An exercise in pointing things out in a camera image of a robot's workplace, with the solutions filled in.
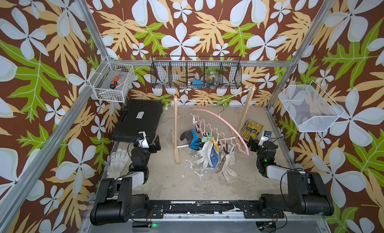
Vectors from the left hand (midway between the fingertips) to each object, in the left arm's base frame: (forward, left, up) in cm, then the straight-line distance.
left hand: (150, 135), depth 87 cm
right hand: (+1, -65, -4) cm, 65 cm away
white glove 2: (-11, +21, -12) cm, 26 cm away
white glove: (-14, -46, -5) cm, 48 cm away
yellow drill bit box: (+12, -66, -9) cm, 67 cm away
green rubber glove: (-2, -32, 0) cm, 32 cm away
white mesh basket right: (+8, -90, +15) cm, 91 cm away
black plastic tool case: (+20, +13, -6) cm, 25 cm away
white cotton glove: (-8, -32, -8) cm, 34 cm away
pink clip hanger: (+6, -50, -15) cm, 53 cm away
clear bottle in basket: (+31, -38, +20) cm, 52 cm away
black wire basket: (+40, -27, +17) cm, 51 cm away
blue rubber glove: (-1, -26, -6) cm, 27 cm away
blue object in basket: (+29, -28, +15) cm, 44 cm away
